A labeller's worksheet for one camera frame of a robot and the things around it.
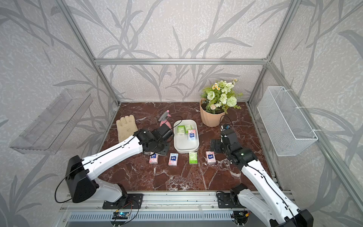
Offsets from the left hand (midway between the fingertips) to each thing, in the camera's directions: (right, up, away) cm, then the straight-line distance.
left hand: (166, 150), depth 78 cm
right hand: (+30, +5, +1) cm, 30 cm away
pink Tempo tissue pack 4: (+15, +6, +18) cm, 24 cm away
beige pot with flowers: (+29, +28, +8) cm, 42 cm away
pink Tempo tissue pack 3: (+27, -6, +8) cm, 29 cm away
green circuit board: (-22, -31, -8) cm, 39 cm away
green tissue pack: (+16, -7, +8) cm, 19 cm away
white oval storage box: (+8, +1, +12) cm, 14 cm away
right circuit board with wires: (+40, -33, -7) cm, 52 cm away
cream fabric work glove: (-34, +11, +27) cm, 45 cm away
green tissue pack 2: (+11, +11, +23) cm, 28 cm away
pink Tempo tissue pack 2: (+3, -8, +8) cm, 12 cm away
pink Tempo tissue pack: (-9, -8, +8) cm, 14 cm away
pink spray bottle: (-3, +17, +11) cm, 21 cm away
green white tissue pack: (+7, +10, +20) cm, 23 cm away
